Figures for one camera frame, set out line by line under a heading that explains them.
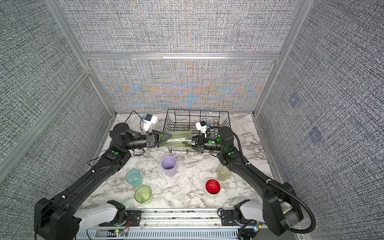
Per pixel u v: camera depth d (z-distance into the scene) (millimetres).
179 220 747
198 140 650
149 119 627
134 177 879
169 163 811
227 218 732
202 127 689
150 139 576
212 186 818
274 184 430
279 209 405
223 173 875
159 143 558
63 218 379
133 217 733
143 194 803
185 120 1161
